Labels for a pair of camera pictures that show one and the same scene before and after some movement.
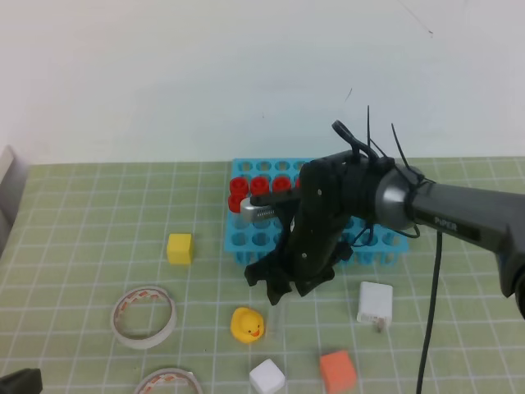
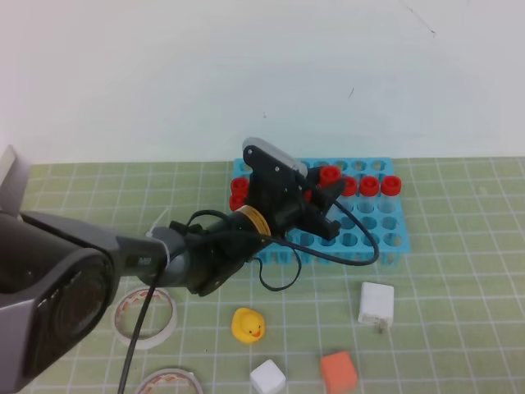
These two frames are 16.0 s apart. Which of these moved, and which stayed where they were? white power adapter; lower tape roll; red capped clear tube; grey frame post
Moved: red capped clear tube
Stayed: lower tape roll; grey frame post; white power adapter
